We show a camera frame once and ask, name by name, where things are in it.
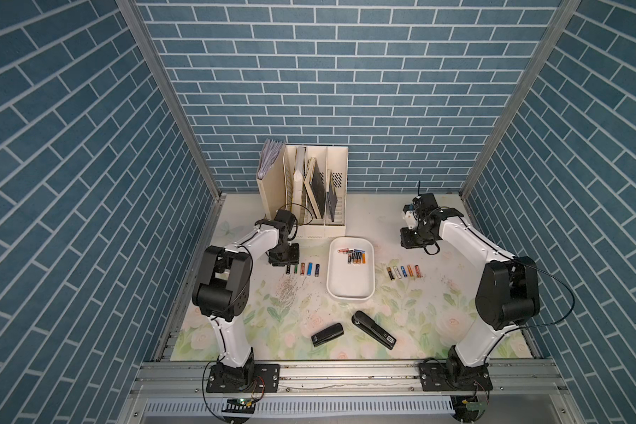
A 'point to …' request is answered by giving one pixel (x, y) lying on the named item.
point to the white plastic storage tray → (351, 268)
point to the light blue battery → (309, 268)
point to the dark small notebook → (331, 193)
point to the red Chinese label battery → (302, 268)
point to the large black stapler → (369, 325)
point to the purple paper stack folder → (268, 155)
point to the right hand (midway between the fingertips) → (407, 242)
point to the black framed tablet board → (314, 183)
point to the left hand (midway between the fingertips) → (297, 261)
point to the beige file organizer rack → (283, 187)
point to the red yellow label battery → (418, 272)
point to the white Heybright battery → (399, 276)
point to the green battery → (295, 268)
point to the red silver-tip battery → (344, 250)
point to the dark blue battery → (316, 271)
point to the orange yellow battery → (364, 258)
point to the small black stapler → (328, 334)
